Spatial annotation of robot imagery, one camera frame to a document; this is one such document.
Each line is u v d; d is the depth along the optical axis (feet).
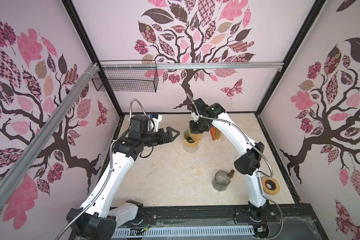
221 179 2.92
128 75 3.11
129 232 2.30
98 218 1.20
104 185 1.33
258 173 1.85
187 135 2.94
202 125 2.28
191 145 2.96
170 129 2.00
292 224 2.33
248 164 1.92
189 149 3.17
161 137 1.97
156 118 2.10
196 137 2.87
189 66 3.04
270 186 2.74
